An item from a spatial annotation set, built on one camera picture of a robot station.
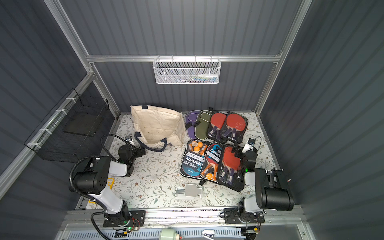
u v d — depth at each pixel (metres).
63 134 0.72
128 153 0.75
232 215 0.74
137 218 0.73
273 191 0.45
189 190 0.78
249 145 0.77
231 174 0.83
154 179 0.87
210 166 0.88
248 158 0.68
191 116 1.15
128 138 0.84
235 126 1.08
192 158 0.92
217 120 1.12
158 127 1.07
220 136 1.02
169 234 0.62
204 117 1.12
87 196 0.49
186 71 1.12
